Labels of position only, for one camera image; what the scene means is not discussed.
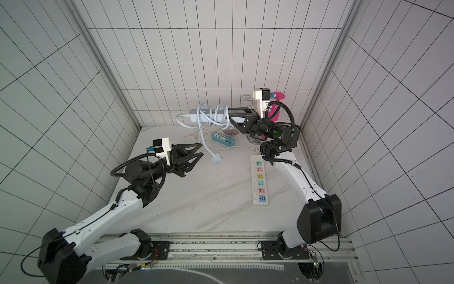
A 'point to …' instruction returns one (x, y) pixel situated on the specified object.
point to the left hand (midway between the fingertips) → (201, 150)
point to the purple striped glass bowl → (231, 132)
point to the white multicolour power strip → (259, 192)
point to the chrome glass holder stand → (254, 139)
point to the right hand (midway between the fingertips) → (229, 116)
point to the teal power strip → (226, 140)
